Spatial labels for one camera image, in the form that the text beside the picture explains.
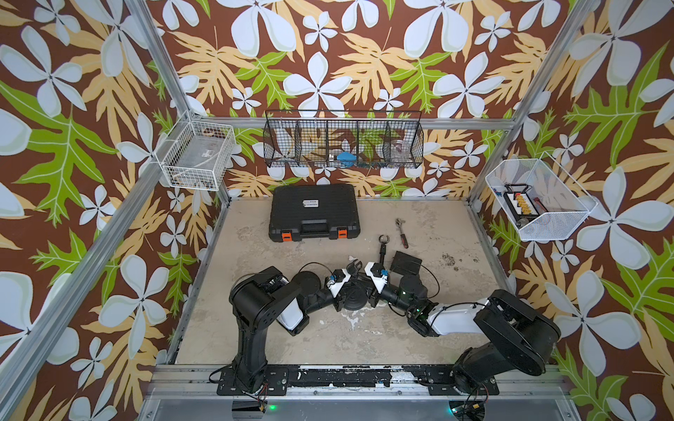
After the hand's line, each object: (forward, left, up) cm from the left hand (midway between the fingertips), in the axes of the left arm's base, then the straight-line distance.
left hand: (356, 280), depth 87 cm
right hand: (-2, +1, +6) cm, 6 cm away
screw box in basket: (+19, -53, +20) cm, 60 cm away
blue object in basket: (+37, +3, +22) cm, 43 cm away
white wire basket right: (+19, -58, +21) cm, 65 cm away
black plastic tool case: (+32, +17, -1) cm, 36 cm away
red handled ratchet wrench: (+30, -20, -6) cm, 37 cm away
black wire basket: (+46, +4, +25) cm, 52 cm away
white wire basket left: (+31, +53, +28) cm, 68 cm away
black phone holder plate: (+9, -19, -5) cm, 22 cm away
